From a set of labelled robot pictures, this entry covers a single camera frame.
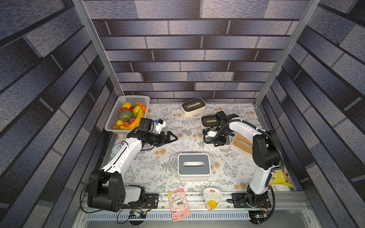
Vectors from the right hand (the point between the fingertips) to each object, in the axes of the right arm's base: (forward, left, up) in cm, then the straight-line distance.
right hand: (216, 138), depth 94 cm
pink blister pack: (-39, +23, -1) cm, 46 cm away
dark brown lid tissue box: (+29, +15, +2) cm, 32 cm away
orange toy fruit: (+25, +55, +5) cm, 60 cm away
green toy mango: (+15, +65, +7) cm, 67 cm away
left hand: (-9, +28, +13) cm, 32 cm away
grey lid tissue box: (-22, +16, +8) cm, 29 cm away
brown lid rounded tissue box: (+15, +4, 0) cm, 16 cm away
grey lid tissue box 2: (-26, +16, +7) cm, 32 cm away
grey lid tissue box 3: (-13, +9, +19) cm, 25 cm away
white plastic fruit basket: (+17, +75, +6) cm, 77 cm away
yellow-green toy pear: (+20, +59, +6) cm, 63 cm away
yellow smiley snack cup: (-36, +7, +6) cm, 37 cm away
